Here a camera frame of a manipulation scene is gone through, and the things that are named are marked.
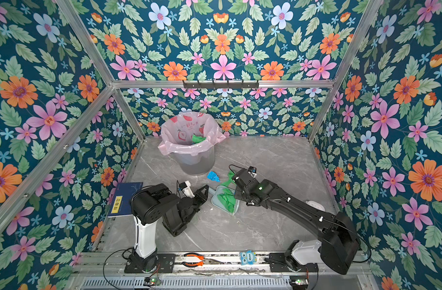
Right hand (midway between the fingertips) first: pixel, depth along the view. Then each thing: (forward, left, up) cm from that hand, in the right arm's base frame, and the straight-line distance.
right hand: (238, 192), depth 81 cm
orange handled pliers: (-26, +16, -12) cm, 33 cm away
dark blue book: (0, +59, -11) cm, 60 cm away
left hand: (+7, +13, -4) cm, 16 cm away
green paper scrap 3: (+2, +5, -11) cm, 12 cm away
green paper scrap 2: (+13, +4, -12) cm, 18 cm away
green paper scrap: (+29, +21, +5) cm, 36 cm away
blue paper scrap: (+15, +13, -10) cm, 23 cm away
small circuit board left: (-32, +34, -13) cm, 49 cm away
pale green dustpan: (+1, +11, -12) cm, 17 cm away
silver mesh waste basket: (+18, +21, -4) cm, 28 cm away
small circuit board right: (-32, -24, -14) cm, 42 cm away
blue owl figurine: (-24, -4, -11) cm, 27 cm away
